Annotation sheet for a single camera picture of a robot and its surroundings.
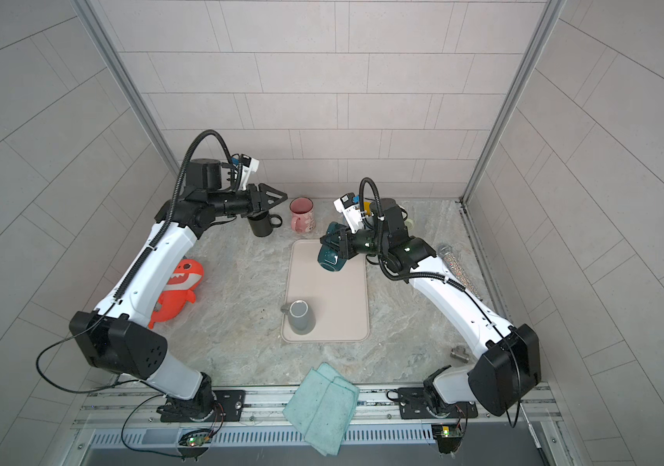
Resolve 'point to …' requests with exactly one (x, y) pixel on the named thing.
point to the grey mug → (301, 318)
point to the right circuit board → (448, 437)
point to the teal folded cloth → (322, 408)
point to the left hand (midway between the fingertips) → (287, 196)
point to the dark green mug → (328, 257)
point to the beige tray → (340, 298)
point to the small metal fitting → (459, 352)
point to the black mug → (262, 223)
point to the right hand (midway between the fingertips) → (324, 241)
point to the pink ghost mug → (302, 214)
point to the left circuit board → (195, 440)
